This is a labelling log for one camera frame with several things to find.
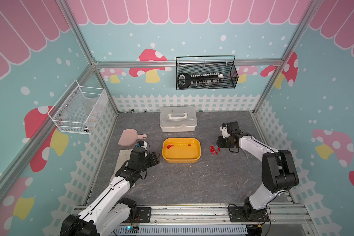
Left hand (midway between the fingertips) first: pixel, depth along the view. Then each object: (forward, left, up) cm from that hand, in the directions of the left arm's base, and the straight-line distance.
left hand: (157, 157), depth 84 cm
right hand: (+14, -38, -4) cm, 41 cm away
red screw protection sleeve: (+13, -35, -10) cm, 39 cm away
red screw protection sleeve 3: (+12, -39, -10) cm, 42 cm away
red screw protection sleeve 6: (+14, -5, -9) cm, 17 cm away
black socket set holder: (+40, -16, +25) cm, 50 cm away
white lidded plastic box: (+28, -11, +2) cm, 30 cm away
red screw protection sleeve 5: (+15, -19, -9) cm, 26 cm away
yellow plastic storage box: (+11, -14, -9) cm, 20 cm away
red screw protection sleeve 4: (+9, -34, -10) cm, 37 cm away
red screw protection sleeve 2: (+9, -37, -10) cm, 40 cm away
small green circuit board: (-33, +10, -12) cm, 37 cm away
